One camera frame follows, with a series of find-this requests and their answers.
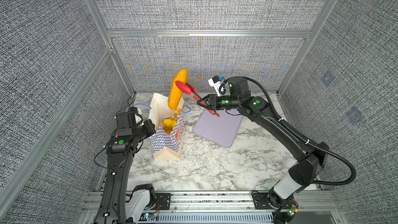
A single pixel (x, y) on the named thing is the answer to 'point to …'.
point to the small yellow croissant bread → (176, 114)
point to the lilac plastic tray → (222, 129)
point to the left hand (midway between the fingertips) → (154, 124)
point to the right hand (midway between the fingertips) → (199, 101)
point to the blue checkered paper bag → (165, 146)
